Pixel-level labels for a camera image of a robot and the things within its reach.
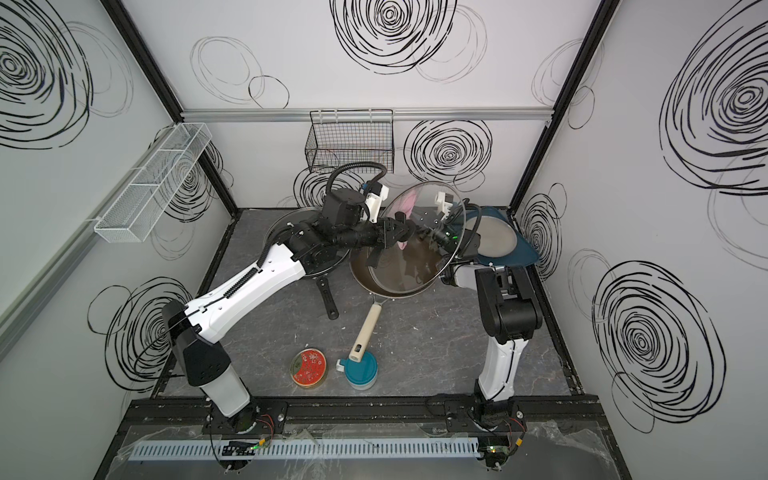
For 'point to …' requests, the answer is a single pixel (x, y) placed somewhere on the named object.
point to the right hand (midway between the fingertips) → (403, 212)
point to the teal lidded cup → (361, 375)
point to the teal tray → (522, 254)
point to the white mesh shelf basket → (135, 211)
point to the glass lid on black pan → (302, 215)
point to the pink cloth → (405, 205)
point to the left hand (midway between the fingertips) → (405, 228)
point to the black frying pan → (323, 285)
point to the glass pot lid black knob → (439, 216)
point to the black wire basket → (340, 137)
